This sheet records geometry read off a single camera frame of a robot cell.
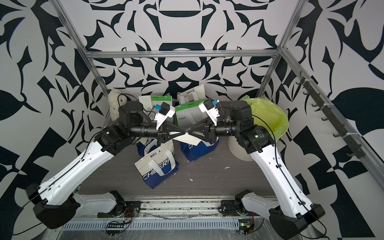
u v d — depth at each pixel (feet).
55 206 1.27
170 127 1.76
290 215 1.22
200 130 1.80
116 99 3.16
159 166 2.34
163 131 1.63
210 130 1.62
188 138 1.82
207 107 1.64
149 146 2.54
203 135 1.70
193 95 2.86
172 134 1.83
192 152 2.62
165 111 1.58
